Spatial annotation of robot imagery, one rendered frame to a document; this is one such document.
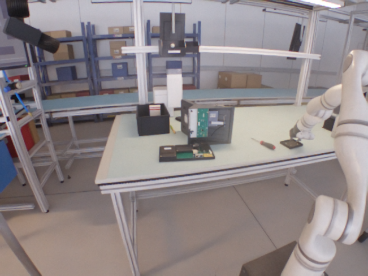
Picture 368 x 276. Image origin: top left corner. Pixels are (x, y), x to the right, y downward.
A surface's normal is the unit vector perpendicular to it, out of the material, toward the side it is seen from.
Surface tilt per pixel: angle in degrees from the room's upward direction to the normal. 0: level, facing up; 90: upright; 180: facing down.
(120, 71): 90
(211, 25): 90
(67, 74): 90
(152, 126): 90
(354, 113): 53
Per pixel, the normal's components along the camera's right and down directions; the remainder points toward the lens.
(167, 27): 0.25, 0.51
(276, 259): 0.00, -0.91
